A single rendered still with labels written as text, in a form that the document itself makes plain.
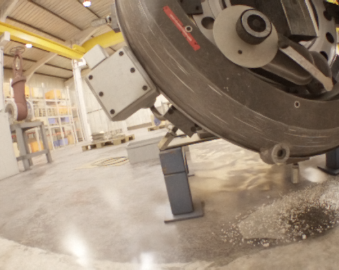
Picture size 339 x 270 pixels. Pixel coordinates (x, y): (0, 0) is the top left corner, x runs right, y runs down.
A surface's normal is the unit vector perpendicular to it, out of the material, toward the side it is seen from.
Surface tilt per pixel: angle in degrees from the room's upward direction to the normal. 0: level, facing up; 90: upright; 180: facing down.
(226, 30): 90
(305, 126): 90
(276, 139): 117
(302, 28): 90
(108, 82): 90
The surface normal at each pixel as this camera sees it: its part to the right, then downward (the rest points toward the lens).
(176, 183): -0.06, 0.10
